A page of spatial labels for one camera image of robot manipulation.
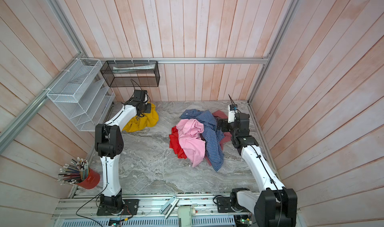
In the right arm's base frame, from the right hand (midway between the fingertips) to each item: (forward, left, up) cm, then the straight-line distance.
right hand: (226, 117), depth 82 cm
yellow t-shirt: (+7, +53, -15) cm, 56 cm away
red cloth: (-8, +30, -17) cm, 36 cm away
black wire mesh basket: (+38, +64, +2) cm, 74 cm away
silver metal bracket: (-43, +31, -20) cm, 56 cm away
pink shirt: (-5, +20, -7) cm, 22 cm away
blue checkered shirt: (-8, +6, -10) cm, 15 cm away
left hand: (+16, +51, -11) cm, 55 cm away
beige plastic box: (-46, +22, -17) cm, 53 cm away
